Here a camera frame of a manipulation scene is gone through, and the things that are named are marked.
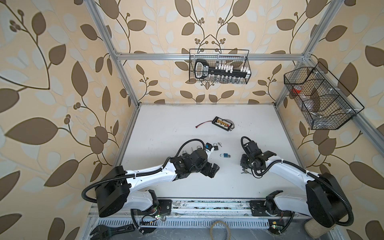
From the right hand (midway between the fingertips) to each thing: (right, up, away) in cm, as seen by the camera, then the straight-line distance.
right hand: (245, 163), depth 88 cm
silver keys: (-13, +10, +11) cm, 20 cm away
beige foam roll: (+25, -23, -21) cm, 40 cm away
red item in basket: (+30, +44, -1) cm, 53 cm away
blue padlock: (-11, +4, +5) cm, 13 cm away
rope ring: (-19, -23, -17) cm, 34 cm away
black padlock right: (-1, -4, -3) cm, 5 cm away
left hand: (-19, +3, -10) cm, 22 cm away
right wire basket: (+35, +35, -16) cm, 51 cm away
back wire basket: (-9, +51, 0) cm, 51 cm away
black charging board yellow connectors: (-8, +23, +17) cm, 30 cm away
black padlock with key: (-28, +14, -25) cm, 40 cm away
